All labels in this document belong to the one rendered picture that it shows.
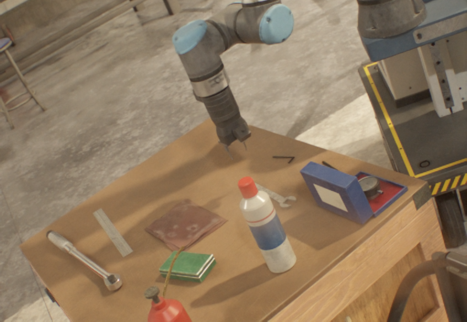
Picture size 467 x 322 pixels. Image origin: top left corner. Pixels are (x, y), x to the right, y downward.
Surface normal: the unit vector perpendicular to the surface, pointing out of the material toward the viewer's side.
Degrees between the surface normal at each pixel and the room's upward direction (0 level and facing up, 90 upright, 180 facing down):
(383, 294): 90
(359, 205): 90
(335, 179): 6
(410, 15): 70
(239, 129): 42
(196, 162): 0
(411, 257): 90
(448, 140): 0
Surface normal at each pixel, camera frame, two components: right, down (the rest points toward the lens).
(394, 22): -0.18, 0.18
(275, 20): 0.62, 0.22
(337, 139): -0.37, -0.82
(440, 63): -0.01, 0.47
